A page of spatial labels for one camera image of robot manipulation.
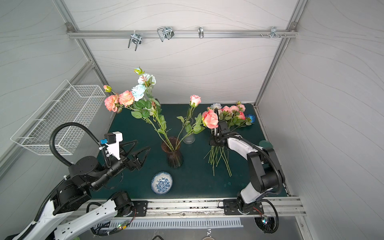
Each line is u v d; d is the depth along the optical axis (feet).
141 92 1.96
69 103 2.44
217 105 3.77
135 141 1.97
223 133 2.35
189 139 3.20
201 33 2.57
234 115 3.63
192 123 2.12
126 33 2.58
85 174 1.28
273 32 2.51
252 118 3.53
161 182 2.67
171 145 2.55
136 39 2.63
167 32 2.51
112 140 1.58
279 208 2.44
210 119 1.88
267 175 1.51
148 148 1.77
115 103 2.10
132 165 1.65
